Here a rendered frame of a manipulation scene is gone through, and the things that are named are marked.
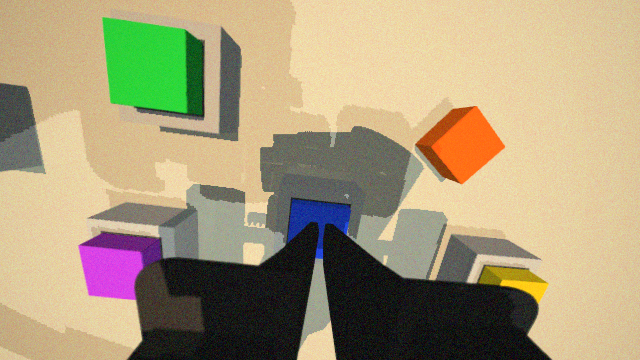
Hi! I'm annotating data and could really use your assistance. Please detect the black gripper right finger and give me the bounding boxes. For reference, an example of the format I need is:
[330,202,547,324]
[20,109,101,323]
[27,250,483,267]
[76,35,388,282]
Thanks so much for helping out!
[323,223,539,360]

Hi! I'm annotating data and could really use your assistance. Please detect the red button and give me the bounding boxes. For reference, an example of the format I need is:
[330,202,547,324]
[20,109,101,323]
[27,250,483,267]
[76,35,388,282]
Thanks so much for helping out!
[0,82,43,172]

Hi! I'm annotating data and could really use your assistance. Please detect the green button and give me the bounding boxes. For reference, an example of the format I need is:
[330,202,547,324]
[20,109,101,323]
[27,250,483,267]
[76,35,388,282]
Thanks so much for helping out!
[102,8,240,133]

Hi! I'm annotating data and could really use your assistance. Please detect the orange cube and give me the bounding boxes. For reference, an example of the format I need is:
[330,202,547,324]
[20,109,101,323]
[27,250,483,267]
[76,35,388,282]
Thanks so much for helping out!
[416,106,505,184]

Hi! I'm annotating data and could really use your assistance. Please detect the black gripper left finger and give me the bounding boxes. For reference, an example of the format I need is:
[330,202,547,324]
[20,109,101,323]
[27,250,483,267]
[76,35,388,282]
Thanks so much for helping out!
[134,222,319,360]

